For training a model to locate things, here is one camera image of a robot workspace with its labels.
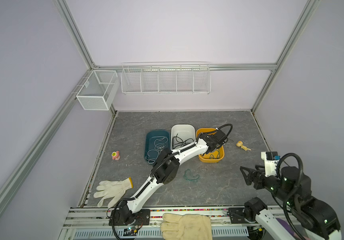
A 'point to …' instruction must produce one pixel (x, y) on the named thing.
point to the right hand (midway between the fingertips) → (250, 168)
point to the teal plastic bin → (149, 142)
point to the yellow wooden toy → (240, 143)
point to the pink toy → (115, 155)
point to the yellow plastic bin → (216, 156)
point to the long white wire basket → (166, 78)
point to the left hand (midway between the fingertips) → (204, 141)
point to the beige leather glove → (186, 227)
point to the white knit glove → (112, 191)
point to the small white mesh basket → (96, 92)
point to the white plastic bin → (182, 135)
